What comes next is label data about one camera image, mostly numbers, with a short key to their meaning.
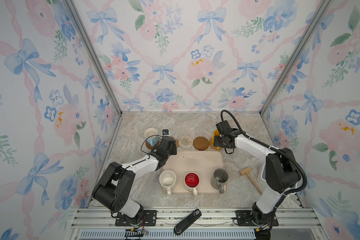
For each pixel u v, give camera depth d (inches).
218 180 33.0
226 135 27.9
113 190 17.3
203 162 37.3
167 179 33.8
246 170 34.9
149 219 28.9
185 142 40.4
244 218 29.1
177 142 40.2
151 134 37.4
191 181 32.9
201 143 39.7
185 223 27.1
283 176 18.8
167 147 27.7
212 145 34.4
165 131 31.6
